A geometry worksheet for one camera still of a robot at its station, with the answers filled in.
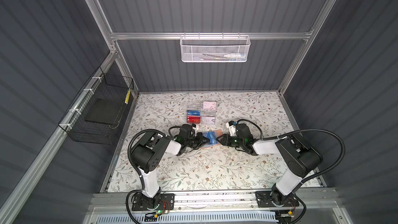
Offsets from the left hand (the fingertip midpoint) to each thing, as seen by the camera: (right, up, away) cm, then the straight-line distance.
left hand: (211, 139), depth 91 cm
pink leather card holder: (+1, +2, +4) cm, 4 cm away
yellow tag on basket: (-46, +25, -8) cm, 53 cm away
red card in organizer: (-11, +11, +11) cm, 19 cm away
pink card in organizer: (0, +21, +10) cm, 23 cm away
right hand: (+6, 0, 0) cm, 6 cm away
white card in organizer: (-1, +11, +10) cm, 15 cm away
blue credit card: (-11, +16, +11) cm, 22 cm away
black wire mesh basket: (-58, +31, -13) cm, 67 cm away
